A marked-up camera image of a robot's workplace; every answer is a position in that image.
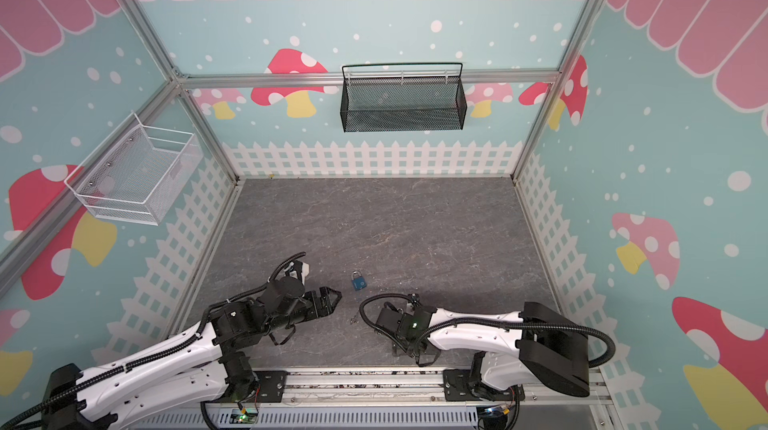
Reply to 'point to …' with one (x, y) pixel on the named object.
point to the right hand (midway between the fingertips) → (405, 347)
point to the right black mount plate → (456, 388)
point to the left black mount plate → (272, 385)
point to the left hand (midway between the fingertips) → (329, 305)
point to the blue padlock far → (359, 282)
